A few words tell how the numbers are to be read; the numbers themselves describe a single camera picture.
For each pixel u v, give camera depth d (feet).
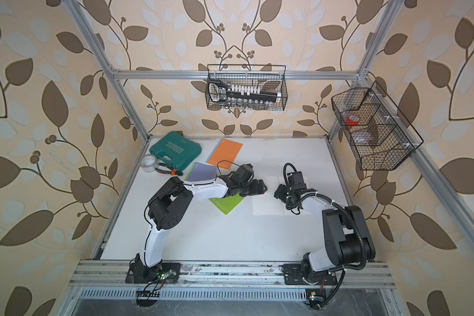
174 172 3.42
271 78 2.99
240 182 2.53
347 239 1.44
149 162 3.55
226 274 2.47
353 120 2.64
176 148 3.55
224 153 3.69
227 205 3.07
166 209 1.75
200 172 3.47
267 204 3.07
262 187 2.84
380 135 2.42
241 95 2.71
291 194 2.29
